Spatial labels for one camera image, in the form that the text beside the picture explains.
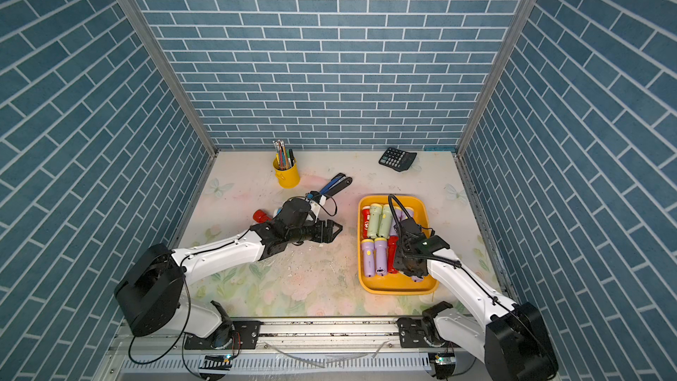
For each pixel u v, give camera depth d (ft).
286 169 3.34
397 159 3.79
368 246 2.87
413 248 2.13
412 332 2.42
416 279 2.70
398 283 2.70
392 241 2.92
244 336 2.41
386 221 2.99
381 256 2.83
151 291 1.41
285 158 3.37
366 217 3.14
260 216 3.15
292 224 2.15
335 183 3.53
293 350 2.37
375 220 2.99
